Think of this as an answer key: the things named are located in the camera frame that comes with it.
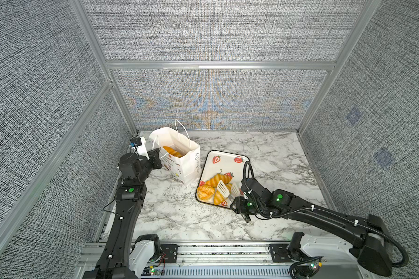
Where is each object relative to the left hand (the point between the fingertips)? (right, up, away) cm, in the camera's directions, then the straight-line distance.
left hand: (161, 147), depth 75 cm
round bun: (+18, -23, +13) cm, 32 cm away
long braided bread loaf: (0, -3, +21) cm, 21 cm away
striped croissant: (+23, -18, +17) cm, 34 cm away
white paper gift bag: (+10, -11, +8) cm, 17 cm away
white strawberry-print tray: (+25, -9, +29) cm, 39 cm away
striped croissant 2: (+25, -25, +11) cm, 37 cm away
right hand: (+31, -25, +1) cm, 40 cm away
